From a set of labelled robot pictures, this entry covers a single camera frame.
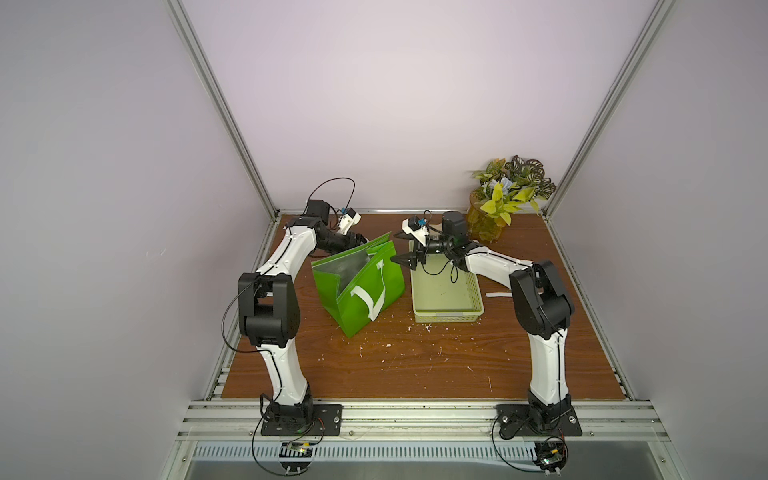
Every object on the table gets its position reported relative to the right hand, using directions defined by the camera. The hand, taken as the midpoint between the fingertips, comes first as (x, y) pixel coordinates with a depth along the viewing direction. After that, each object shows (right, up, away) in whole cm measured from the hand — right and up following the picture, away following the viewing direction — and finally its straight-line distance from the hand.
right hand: (395, 240), depth 88 cm
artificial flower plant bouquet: (+37, +18, +5) cm, 42 cm away
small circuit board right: (+37, -51, -18) cm, 66 cm away
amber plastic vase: (+32, +5, +20) cm, 38 cm away
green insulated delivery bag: (-9, -11, -12) cm, 18 cm away
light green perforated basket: (+16, -17, +9) cm, 25 cm away
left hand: (-8, -2, +1) cm, 8 cm away
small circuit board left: (-25, -54, -16) cm, 61 cm away
